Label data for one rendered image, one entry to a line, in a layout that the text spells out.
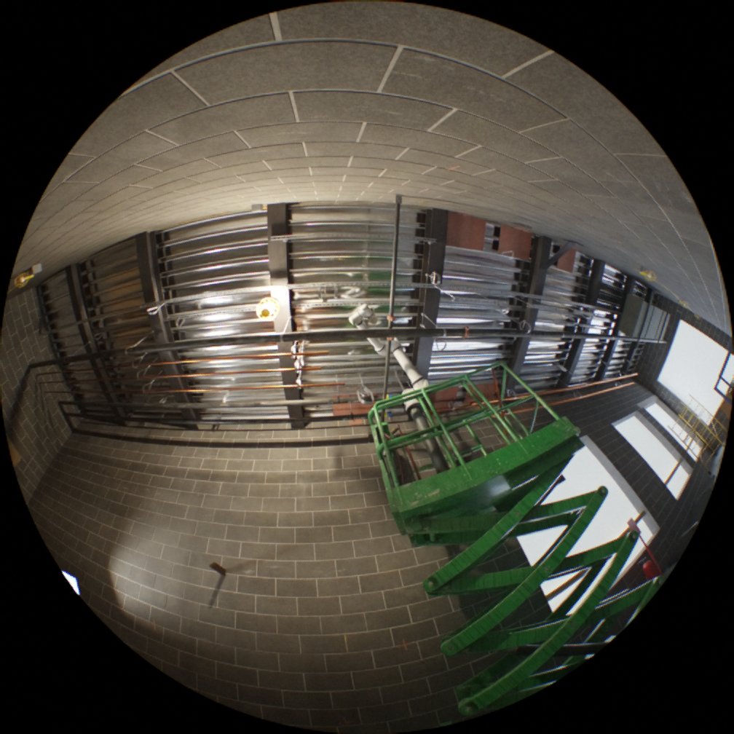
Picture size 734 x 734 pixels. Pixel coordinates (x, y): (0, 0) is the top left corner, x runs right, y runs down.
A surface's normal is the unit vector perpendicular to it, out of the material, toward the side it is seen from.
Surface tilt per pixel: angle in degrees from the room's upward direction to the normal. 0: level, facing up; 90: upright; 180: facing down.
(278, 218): 180
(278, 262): 180
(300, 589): 90
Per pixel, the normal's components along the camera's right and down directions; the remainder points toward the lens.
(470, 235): 0.15, 0.50
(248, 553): 0.03, -0.87
